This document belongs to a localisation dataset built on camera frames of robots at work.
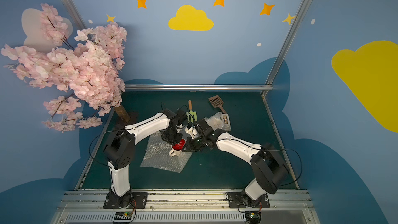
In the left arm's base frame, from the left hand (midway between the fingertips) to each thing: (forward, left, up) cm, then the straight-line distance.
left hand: (175, 141), depth 89 cm
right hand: (-6, -6, +6) cm, 11 cm away
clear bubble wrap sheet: (-6, +10, -5) cm, 13 cm away
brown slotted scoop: (+38, -27, -7) cm, 47 cm away
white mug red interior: (-5, -2, +3) cm, 6 cm away
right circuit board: (-34, -41, -8) cm, 54 cm away
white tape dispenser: (+16, -31, -2) cm, 36 cm away
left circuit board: (-35, +21, -8) cm, 42 cm away
